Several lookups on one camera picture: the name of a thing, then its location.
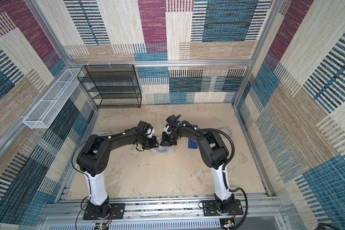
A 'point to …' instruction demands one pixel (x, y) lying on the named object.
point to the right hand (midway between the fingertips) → (163, 145)
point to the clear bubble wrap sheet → (162, 149)
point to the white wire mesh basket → (44, 115)
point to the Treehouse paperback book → (101, 134)
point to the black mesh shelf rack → (111, 86)
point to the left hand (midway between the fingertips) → (160, 146)
